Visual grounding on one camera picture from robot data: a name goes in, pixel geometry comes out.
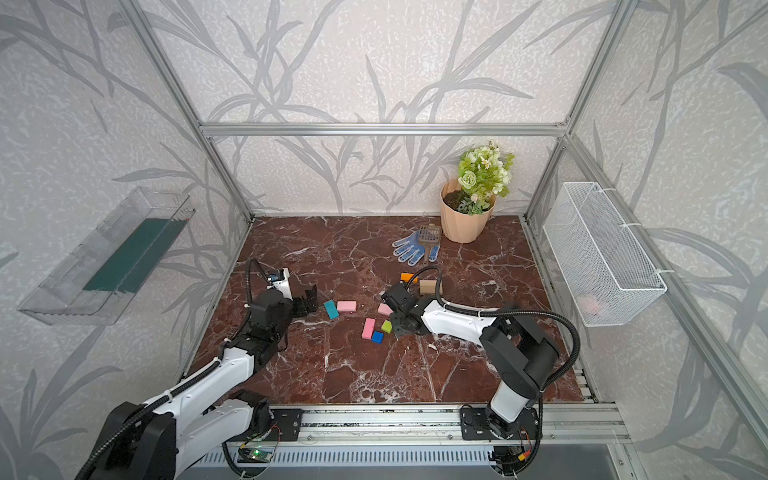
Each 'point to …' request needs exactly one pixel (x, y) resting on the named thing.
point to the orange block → (406, 277)
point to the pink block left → (347, 306)
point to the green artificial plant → (484, 172)
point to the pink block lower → (369, 328)
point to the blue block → (378, 337)
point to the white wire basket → (604, 275)
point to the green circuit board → (254, 455)
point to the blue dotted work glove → (410, 249)
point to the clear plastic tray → (94, 277)
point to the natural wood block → (428, 287)
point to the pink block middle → (385, 309)
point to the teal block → (331, 309)
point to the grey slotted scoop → (429, 234)
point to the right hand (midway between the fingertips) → (403, 313)
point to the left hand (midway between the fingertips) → (307, 278)
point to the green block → (387, 326)
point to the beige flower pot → (459, 227)
